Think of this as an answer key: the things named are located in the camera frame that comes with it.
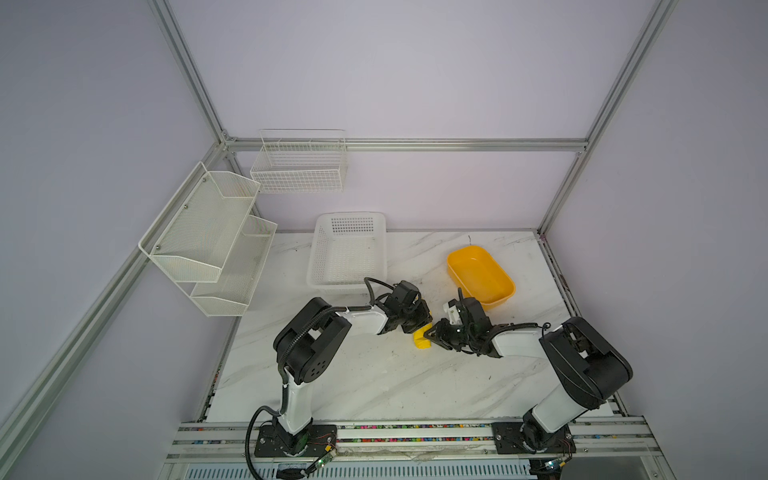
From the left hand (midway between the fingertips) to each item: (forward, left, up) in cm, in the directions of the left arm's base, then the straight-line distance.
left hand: (434, 318), depth 92 cm
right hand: (-5, +4, -2) cm, 6 cm away
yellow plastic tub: (+18, -18, -2) cm, 26 cm away
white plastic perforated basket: (+32, +32, -4) cm, 46 cm away
